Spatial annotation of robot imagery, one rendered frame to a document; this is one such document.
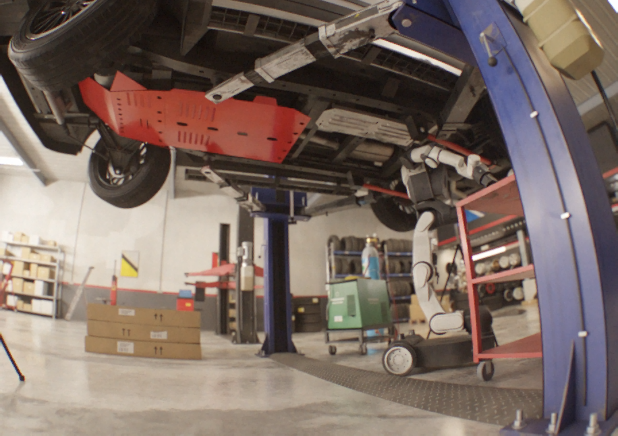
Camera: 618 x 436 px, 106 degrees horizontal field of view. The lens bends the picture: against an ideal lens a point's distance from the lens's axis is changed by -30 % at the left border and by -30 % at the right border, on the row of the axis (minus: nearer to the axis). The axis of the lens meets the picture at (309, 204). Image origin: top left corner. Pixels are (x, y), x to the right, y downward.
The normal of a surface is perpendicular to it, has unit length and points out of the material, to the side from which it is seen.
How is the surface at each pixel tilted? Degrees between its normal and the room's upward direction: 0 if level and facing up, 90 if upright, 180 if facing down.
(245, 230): 90
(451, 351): 90
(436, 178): 90
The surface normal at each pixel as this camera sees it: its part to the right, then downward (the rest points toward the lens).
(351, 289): -0.67, -0.22
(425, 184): -0.51, -0.08
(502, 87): -0.93, -0.09
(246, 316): 0.36, -0.33
